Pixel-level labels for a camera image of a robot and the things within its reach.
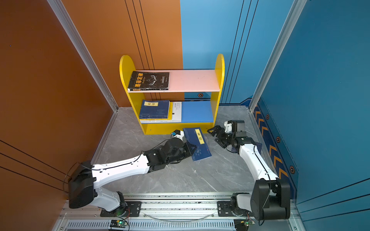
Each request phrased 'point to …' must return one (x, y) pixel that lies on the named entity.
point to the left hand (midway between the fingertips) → (199, 146)
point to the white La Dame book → (177, 113)
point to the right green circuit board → (243, 224)
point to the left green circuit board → (118, 223)
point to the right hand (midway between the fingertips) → (209, 134)
